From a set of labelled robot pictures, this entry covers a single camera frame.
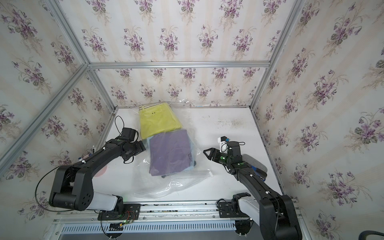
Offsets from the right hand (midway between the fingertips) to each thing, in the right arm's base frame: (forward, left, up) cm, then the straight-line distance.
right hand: (210, 153), depth 84 cm
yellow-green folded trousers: (+26, +36, 0) cm, 44 cm away
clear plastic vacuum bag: (-16, +36, -10) cm, 40 cm away
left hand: (+2, +43, -4) cm, 43 cm away
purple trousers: (-2, +23, +3) cm, 23 cm away
